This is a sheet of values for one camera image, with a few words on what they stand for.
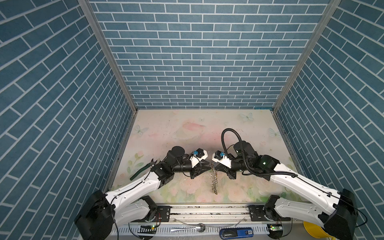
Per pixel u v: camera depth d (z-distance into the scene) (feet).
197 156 2.06
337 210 1.29
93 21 2.43
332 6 2.32
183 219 2.42
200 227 2.26
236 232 2.14
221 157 2.03
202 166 2.33
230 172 2.10
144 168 2.93
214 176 2.39
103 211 1.29
